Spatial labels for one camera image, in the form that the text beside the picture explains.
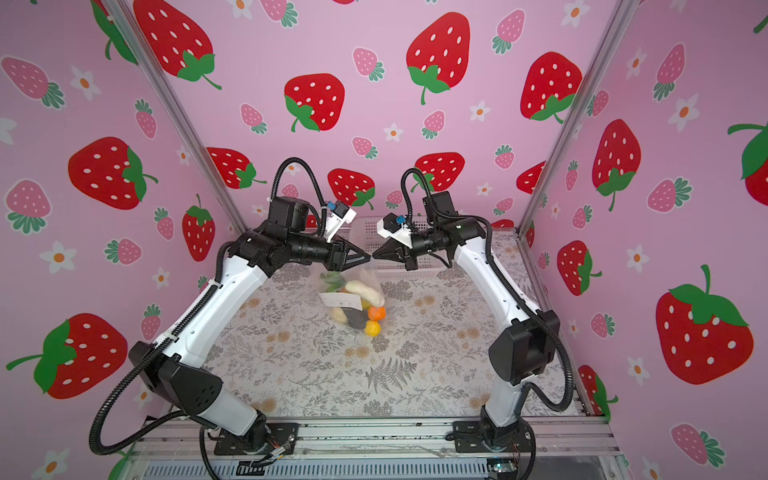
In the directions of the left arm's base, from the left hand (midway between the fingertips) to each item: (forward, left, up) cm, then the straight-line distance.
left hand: (366, 254), depth 68 cm
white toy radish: (+5, +11, -18) cm, 22 cm away
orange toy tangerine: (-1, -1, -26) cm, 26 cm away
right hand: (+3, -2, -3) cm, 5 cm away
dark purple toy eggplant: (-2, +5, -26) cm, 27 cm away
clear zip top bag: (0, +4, -18) cm, 18 cm away
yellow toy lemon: (-4, 0, -29) cm, 29 cm away
